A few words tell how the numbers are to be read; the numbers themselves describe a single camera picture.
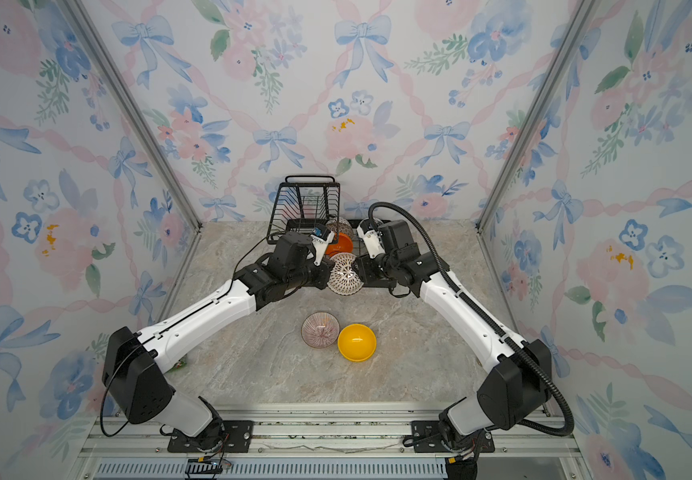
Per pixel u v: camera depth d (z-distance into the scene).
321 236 0.68
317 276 0.70
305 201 1.16
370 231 0.69
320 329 0.90
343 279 0.80
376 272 0.69
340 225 1.07
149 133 0.92
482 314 0.46
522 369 0.41
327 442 0.75
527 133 0.91
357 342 0.86
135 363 0.41
